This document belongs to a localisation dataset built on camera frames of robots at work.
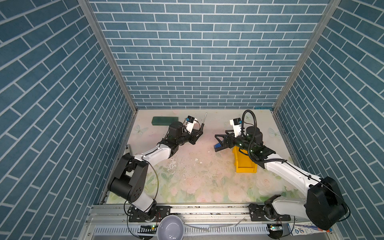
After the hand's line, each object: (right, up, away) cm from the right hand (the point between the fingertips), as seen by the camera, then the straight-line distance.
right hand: (219, 132), depth 79 cm
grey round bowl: (-24, -45, -10) cm, 52 cm away
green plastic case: (-37, +6, +33) cm, 50 cm away
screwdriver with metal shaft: (-6, +9, +34) cm, 36 cm away
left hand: (-9, 0, +6) cm, 11 cm away
